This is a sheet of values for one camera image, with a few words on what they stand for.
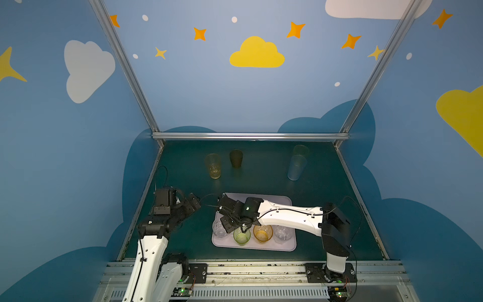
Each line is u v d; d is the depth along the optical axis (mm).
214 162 975
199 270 748
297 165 1030
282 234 839
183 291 706
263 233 841
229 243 814
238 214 584
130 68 861
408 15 713
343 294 703
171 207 556
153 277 426
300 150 1015
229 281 733
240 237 835
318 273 749
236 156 1046
